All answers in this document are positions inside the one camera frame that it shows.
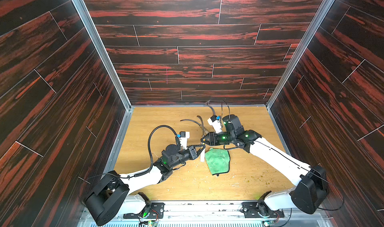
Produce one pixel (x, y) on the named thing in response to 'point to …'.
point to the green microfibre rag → (218, 160)
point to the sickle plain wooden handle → (191, 120)
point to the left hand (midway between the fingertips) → (205, 148)
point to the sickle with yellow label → (208, 103)
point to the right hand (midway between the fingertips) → (204, 138)
